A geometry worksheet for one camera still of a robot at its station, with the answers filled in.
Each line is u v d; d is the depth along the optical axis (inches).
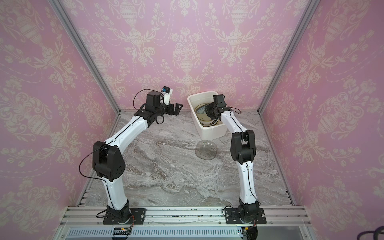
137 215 29.3
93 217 29.8
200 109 43.0
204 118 42.9
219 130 35.6
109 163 19.6
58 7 27.6
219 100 32.8
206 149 39.2
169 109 31.3
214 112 31.4
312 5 26.8
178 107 32.1
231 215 29.1
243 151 24.3
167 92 30.1
